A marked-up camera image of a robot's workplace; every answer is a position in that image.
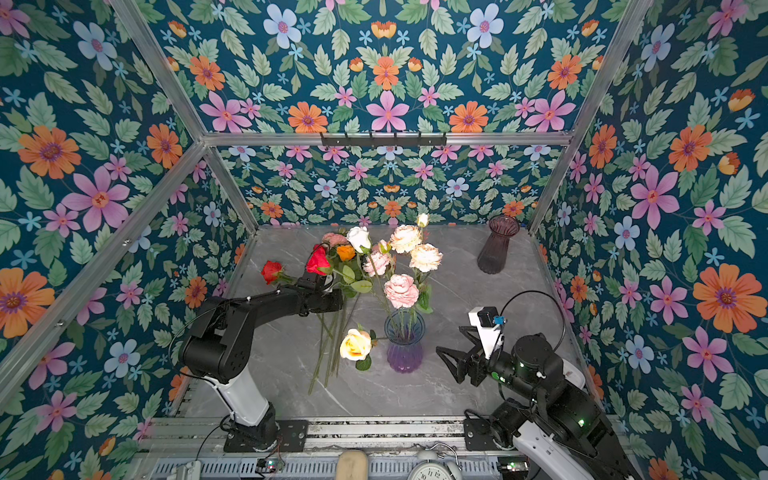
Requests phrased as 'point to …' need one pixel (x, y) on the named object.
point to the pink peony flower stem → (400, 290)
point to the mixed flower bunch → (344, 255)
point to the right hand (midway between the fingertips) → (450, 339)
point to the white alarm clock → (438, 463)
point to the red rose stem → (318, 261)
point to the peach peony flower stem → (424, 258)
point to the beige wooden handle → (352, 464)
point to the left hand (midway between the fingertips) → (346, 293)
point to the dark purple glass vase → (493, 254)
